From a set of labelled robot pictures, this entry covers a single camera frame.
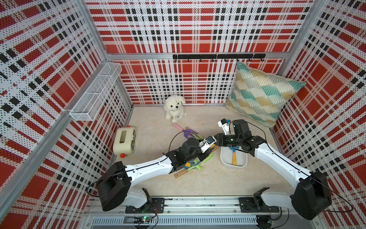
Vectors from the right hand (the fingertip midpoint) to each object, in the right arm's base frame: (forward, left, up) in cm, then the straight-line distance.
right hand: (212, 140), depth 78 cm
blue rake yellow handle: (-1, -16, -18) cm, 24 cm away
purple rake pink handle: (+16, +14, -18) cm, 28 cm away
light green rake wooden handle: (-9, +8, -17) cm, 21 cm away
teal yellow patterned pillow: (+29, -33, +5) cm, 44 cm away
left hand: (-1, +1, -2) cm, 2 cm away
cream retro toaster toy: (+5, +54, -9) cm, 55 cm away
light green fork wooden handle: (+4, -4, -17) cm, 18 cm away
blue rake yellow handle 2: (-7, +11, -17) cm, 22 cm away
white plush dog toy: (+29, +24, -1) cm, 38 cm away
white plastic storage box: (-2, -10, -18) cm, 21 cm away
